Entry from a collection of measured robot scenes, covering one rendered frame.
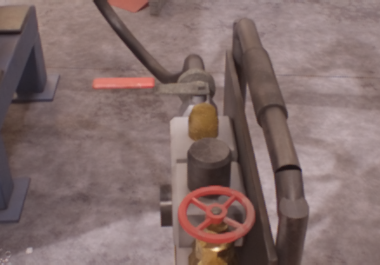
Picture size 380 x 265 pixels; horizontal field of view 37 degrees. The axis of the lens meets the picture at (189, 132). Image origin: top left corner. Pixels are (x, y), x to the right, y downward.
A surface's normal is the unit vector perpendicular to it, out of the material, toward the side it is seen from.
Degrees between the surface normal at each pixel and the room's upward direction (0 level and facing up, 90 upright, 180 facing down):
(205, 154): 0
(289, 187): 34
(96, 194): 0
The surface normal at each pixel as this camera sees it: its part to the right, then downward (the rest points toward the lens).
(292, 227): -0.22, 0.53
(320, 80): 0.00, -0.81
